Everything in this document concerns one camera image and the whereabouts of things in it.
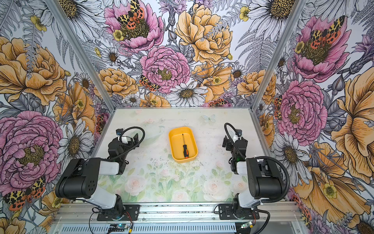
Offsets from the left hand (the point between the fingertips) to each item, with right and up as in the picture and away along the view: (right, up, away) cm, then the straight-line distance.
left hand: (130, 137), depth 94 cm
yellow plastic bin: (+33, -5, +6) cm, 34 cm away
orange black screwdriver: (+35, -9, +1) cm, 36 cm away
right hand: (+65, -1, +1) cm, 65 cm away
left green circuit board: (+3, -40, -23) cm, 46 cm away
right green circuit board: (+64, -40, -22) cm, 79 cm away
